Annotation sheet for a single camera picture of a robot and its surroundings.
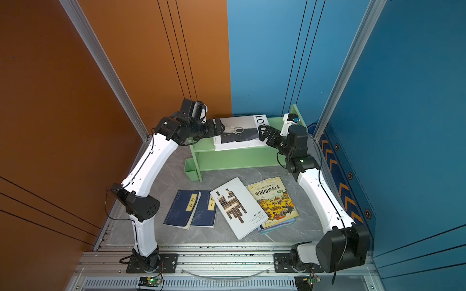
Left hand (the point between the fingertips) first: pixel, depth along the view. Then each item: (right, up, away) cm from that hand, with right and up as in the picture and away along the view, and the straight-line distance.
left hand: (218, 127), depth 77 cm
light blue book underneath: (+20, -46, +5) cm, 51 cm away
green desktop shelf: (-7, -14, +7) cm, 17 cm away
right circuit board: (+35, -63, -6) cm, 72 cm away
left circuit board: (-27, -62, -6) cm, 68 cm away
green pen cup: (-19, -20, +24) cm, 36 cm away
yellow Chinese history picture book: (+27, -35, +13) cm, 46 cm away
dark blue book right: (-7, -40, +10) cm, 42 cm away
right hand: (+21, -1, -1) cm, 21 cm away
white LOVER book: (+10, -2, +2) cm, 10 cm away
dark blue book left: (-19, -38, +10) cm, 43 cm away
